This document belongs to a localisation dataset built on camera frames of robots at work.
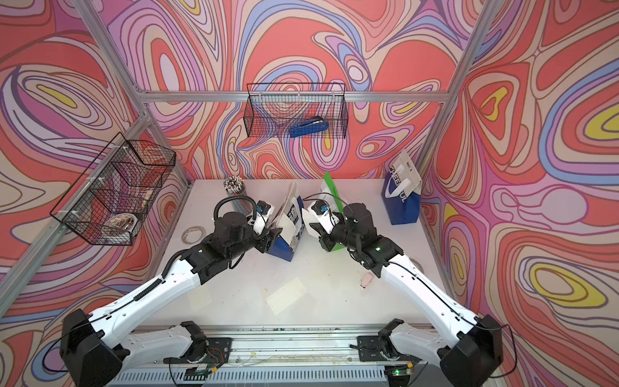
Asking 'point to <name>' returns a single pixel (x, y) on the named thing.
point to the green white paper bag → (338, 200)
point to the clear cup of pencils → (235, 185)
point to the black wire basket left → (108, 202)
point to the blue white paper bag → (290, 222)
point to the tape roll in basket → (126, 221)
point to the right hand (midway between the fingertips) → (314, 228)
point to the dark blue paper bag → (401, 191)
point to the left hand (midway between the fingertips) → (277, 224)
